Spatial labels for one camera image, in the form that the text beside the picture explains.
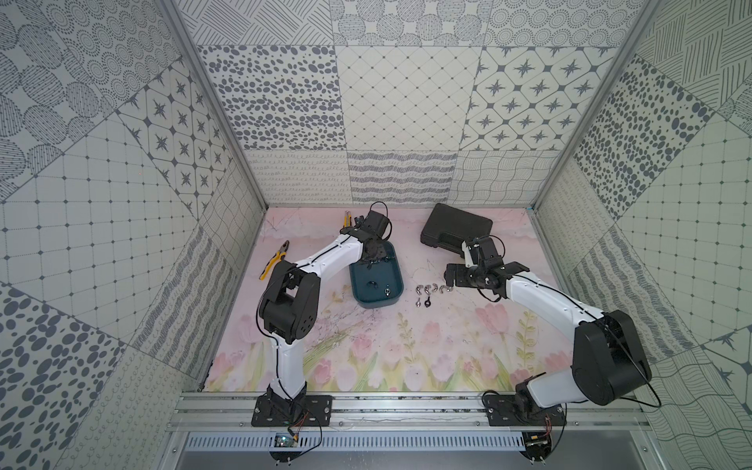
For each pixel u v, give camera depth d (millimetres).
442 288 966
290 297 539
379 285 976
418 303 930
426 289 963
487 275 653
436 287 976
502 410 734
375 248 696
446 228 1084
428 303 930
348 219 1143
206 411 759
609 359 428
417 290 956
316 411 736
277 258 1039
